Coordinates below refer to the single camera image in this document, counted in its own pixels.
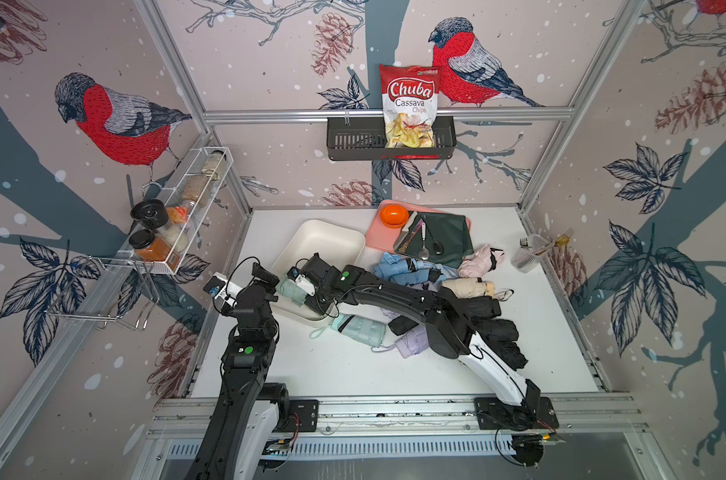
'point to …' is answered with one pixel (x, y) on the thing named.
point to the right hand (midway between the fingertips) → (310, 298)
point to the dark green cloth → (441, 238)
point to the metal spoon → (424, 253)
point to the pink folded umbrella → (477, 265)
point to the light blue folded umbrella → (406, 271)
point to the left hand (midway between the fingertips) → (253, 267)
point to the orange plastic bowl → (393, 216)
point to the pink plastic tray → (384, 238)
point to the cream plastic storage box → (338, 245)
